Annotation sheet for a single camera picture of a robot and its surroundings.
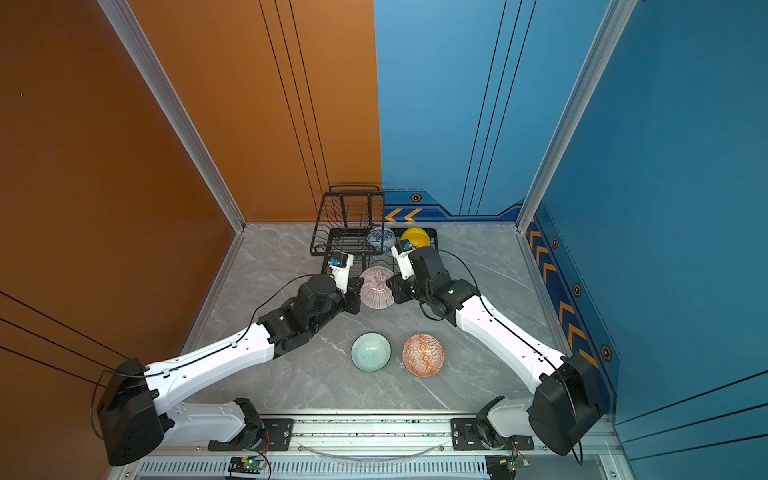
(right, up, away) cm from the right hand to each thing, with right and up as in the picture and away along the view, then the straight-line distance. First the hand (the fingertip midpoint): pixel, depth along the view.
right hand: (388, 280), depth 79 cm
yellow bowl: (+10, +13, +28) cm, 32 cm away
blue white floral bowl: (-3, +12, +30) cm, 33 cm away
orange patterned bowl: (+10, -22, +5) cm, 24 cm away
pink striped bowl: (-4, -3, 0) cm, 5 cm away
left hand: (-6, +1, -3) cm, 7 cm away
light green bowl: (-5, -21, +7) cm, 23 cm away
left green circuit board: (-33, -43, -9) cm, 55 cm away
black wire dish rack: (-14, +19, +30) cm, 39 cm away
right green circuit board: (+27, -43, -10) cm, 52 cm away
